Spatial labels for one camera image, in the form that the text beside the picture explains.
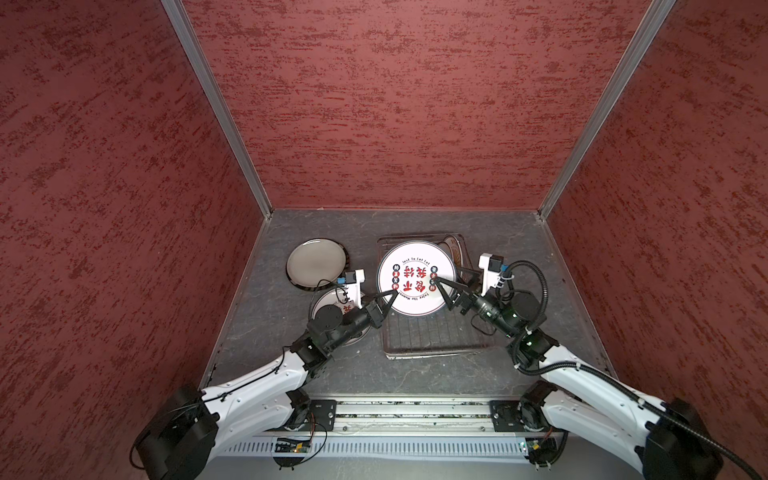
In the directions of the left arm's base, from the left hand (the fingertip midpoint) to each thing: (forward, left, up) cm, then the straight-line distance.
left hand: (398, 298), depth 73 cm
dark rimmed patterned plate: (+24, +28, -17) cm, 41 cm away
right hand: (+3, -10, +5) cm, 11 cm away
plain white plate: (+22, +28, -17) cm, 40 cm away
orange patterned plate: (+24, -18, -8) cm, 31 cm away
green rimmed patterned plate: (+5, -3, +6) cm, 9 cm away
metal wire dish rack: (-1, -15, -20) cm, 24 cm away
